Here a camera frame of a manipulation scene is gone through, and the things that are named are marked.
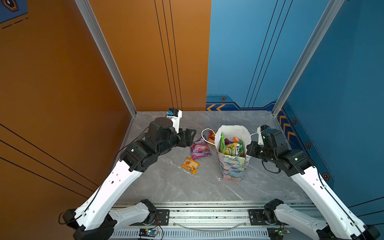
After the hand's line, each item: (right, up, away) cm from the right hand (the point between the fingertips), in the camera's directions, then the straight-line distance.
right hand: (244, 146), depth 72 cm
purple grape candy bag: (-5, 0, +18) cm, 18 cm away
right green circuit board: (+15, -41, -2) cm, 44 cm away
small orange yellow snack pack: (-27, -14, +18) cm, 35 cm away
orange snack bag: (-1, +2, +13) cm, 14 cm away
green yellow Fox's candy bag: (-3, -2, +5) cm, 6 cm away
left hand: (-26, +8, -8) cm, 28 cm away
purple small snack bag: (-21, -5, +23) cm, 32 cm away
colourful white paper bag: (-5, -11, +1) cm, 12 cm away
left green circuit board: (-46, -41, -1) cm, 62 cm away
